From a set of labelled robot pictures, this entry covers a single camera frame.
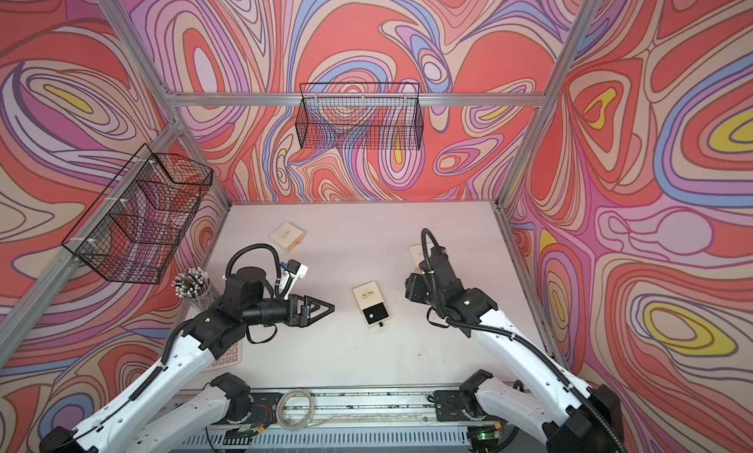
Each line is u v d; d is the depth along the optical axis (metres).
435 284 0.57
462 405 0.68
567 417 0.39
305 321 0.60
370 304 0.88
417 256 0.99
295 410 0.75
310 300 0.62
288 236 1.06
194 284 0.77
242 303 0.56
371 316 0.87
